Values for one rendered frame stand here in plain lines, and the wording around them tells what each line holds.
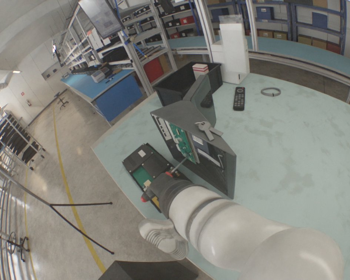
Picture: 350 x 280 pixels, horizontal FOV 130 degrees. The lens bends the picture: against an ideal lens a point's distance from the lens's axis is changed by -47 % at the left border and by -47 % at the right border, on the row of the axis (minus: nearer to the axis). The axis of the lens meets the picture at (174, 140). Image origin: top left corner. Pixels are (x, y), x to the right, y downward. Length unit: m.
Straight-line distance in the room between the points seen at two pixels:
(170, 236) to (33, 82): 11.43
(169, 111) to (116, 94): 1.58
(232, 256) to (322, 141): 0.55
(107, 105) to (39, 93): 9.82
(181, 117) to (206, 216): 0.23
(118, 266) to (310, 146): 0.83
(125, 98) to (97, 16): 1.06
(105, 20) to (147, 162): 1.34
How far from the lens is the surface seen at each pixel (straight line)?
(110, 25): 1.56
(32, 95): 11.56
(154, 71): 2.22
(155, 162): 0.53
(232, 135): 0.56
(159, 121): 0.41
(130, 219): 1.73
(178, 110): 0.36
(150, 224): 0.20
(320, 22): 3.79
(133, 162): 0.57
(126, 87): 1.97
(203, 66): 0.82
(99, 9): 1.57
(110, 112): 1.94
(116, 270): 0.70
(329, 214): 0.51
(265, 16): 3.88
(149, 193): 0.32
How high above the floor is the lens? 1.41
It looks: 44 degrees down
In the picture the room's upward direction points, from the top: 24 degrees counter-clockwise
